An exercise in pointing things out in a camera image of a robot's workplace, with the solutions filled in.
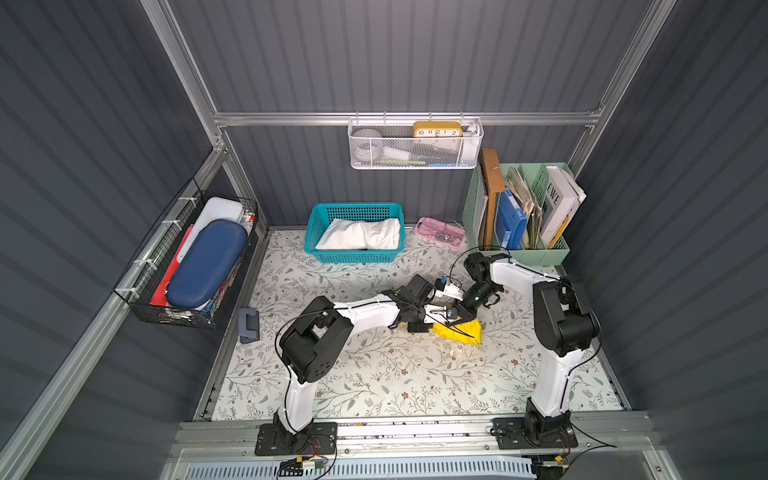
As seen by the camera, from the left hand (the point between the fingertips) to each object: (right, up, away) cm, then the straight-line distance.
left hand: (433, 317), depth 92 cm
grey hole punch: (-57, -2, 0) cm, 57 cm away
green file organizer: (+33, +45, +10) cm, 57 cm away
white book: (+41, +37, +2) cm, 55 cm away
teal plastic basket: (-40, +35, +24) cm, 58 cm away
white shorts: (-28, +27, +17) cm, 42 cm away
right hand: (+7, 0, 0) cm, 7 cm away
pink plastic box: (+10, +28, +25) cm, 39 cm away
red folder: (-64, +10, -27) cm, 70 cm away
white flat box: (-61, +32, -13) cm, 70 cm away
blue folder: (+27, +30, +7) cm, 41 cm away
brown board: (+17, +40, -4) cm, 44 cm away
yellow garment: (+8, -2, -7) cm, 11 cm away
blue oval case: (-55, +18, -25) cm, 63 cm away
